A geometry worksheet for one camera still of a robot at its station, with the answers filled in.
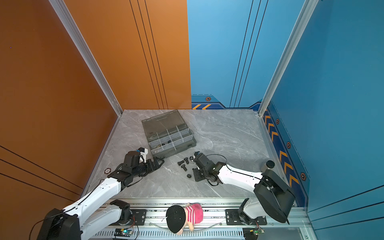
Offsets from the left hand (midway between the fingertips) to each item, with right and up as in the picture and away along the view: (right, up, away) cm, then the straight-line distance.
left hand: (160, 162), depth 85 cm
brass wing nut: (-4, +7, +14) cm, 17 cm away
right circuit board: (+47, -30, -14) cm, 58 cm away
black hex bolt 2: (+15, 0, +7) cm, 16 cm away
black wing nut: (-1, +9, +12) cm, 15 cm away
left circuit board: (-14, -30, -14) cm, 36 cm away
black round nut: (+17, -8, +1) cm, 18 cm away
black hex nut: (+17, 0, +9) cm, 20 cm away
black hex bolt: (+10, -2, +7) cm, 13 cm away
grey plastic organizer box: (+1, +16, +18) cm, 24 cm away
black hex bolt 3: (+13, -4, +5) cm, 15 cm away
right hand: (+20, -7, 0) cm, 21 cm away
